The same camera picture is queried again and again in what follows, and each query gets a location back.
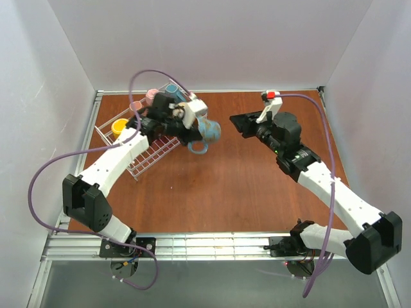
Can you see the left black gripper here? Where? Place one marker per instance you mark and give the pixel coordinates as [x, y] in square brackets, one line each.
[185, 131]

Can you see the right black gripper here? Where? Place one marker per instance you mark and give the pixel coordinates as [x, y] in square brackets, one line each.
[253, 125]

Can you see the blue mug with yellow inside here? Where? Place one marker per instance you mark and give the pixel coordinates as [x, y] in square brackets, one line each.
[210, 132]

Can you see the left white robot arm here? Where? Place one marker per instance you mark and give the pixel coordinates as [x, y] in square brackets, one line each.
[85, 195]

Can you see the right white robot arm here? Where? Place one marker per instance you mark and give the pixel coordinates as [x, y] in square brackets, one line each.
[372, 237]

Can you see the teal dotted mug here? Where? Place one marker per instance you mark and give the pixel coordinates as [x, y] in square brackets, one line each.
[174, 91]

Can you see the light pink faceted mug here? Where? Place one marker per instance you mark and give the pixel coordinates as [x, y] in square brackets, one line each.
[149, 96]

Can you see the salmon pink dotted mug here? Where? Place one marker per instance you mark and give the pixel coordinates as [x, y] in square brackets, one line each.
[135, 106]

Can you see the white wire dish rack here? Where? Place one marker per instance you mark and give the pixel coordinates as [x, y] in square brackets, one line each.
[158, 149]

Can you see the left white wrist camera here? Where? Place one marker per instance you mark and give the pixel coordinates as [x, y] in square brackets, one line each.
[193, 109]

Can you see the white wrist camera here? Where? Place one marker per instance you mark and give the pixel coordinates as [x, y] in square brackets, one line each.
[193, 109]
[272, 102]

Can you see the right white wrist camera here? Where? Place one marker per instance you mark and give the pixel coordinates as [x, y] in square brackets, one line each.
[272, 102]

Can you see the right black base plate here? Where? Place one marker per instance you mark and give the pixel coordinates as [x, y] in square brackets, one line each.
[286, 246]

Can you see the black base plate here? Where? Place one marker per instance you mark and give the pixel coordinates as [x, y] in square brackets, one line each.
[111, 250]
[286, 246]

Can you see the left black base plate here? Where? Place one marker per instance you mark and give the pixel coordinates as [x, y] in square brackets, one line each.
[111, 250]

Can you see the aluminium frame rail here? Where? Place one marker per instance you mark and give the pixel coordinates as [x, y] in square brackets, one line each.
[189, 246]

